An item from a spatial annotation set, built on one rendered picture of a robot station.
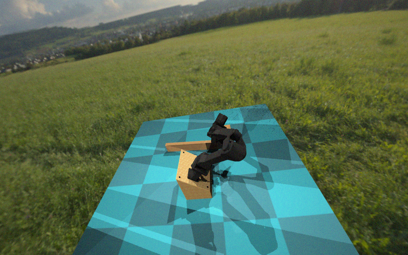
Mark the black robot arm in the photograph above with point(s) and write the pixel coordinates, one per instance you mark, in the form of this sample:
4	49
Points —
229	150

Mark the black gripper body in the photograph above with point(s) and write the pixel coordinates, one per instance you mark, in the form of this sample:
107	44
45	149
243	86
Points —
214	140

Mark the brown wooden rail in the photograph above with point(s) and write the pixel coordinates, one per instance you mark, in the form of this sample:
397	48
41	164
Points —
190	146

